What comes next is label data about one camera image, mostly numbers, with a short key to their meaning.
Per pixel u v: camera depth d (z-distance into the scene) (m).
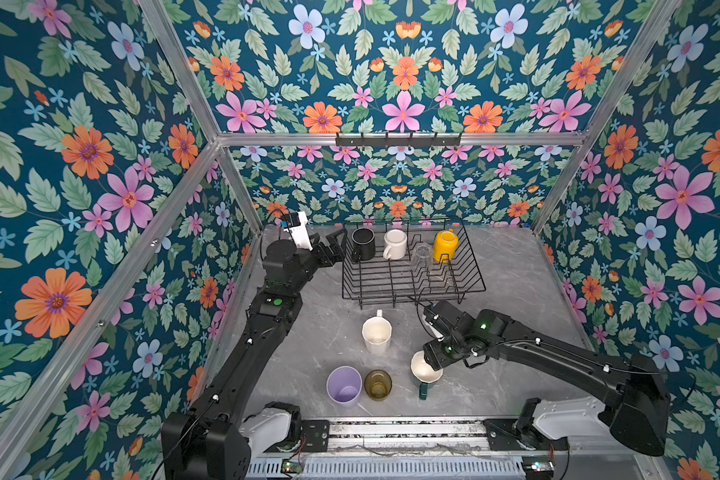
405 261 1.07
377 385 0.81
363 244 1.02
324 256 0.65
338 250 0.66
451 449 0.72
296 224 0.63
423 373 0.82
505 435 0.71
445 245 1.01
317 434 0.74
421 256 0.99
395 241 1.02
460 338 0.58
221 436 0.38
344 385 0.80
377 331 0.87
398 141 0.93
